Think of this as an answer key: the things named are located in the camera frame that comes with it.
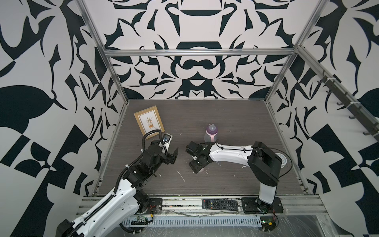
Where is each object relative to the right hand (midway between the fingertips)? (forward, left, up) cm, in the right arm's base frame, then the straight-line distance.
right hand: (196, 163), depth 88 cm
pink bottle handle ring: (+12, -10, +11) cm, 19 cm away
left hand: (+5, +15, +17) cm, 23 cm away
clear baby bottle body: (+12, -7, +9) cm, 16 cm away
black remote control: (-21, -12, +1) cm, 24 cm away
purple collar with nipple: (+15, -9, +13) cm, 22 cm away
